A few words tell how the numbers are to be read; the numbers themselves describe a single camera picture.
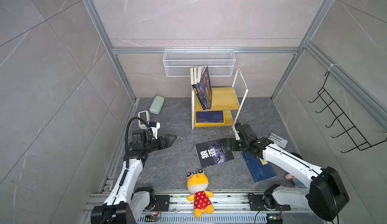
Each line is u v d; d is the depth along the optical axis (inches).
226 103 35.4
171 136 28.7
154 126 28.8
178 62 39.4
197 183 28.7
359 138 23.5
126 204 16.1
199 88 29.3
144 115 40.9
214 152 35.4
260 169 32.9
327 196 15.7
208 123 38.5
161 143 27.6
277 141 37.5
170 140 28.2
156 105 44.7
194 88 29.0
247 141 25.0
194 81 28.7
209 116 37.9
